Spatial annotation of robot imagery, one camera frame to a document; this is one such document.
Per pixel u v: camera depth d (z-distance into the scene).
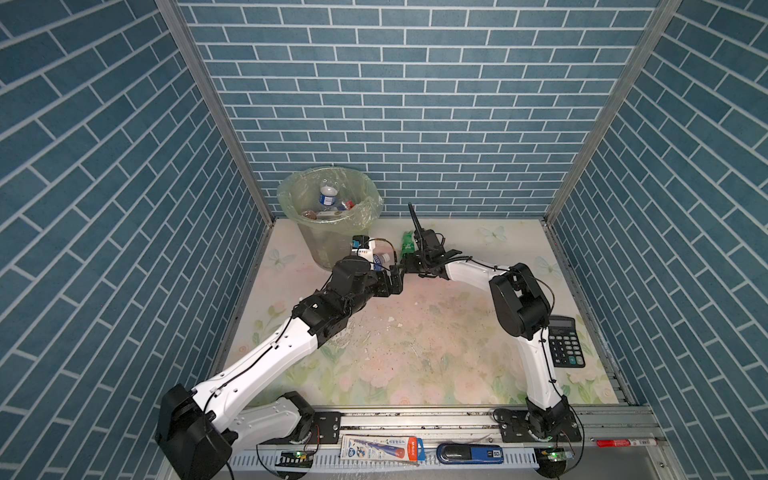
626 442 0.71
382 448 0.70
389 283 0.66
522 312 0.58
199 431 0.37
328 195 0.99
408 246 1.05
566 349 0.86
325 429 0.74
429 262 0.81
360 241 0.64
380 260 1.02
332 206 1.03
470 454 0.66
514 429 0.73
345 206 1.02
